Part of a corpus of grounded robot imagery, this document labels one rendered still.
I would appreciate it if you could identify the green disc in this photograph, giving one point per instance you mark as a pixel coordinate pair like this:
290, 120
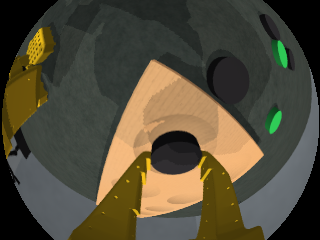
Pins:
279, 53
273, 120

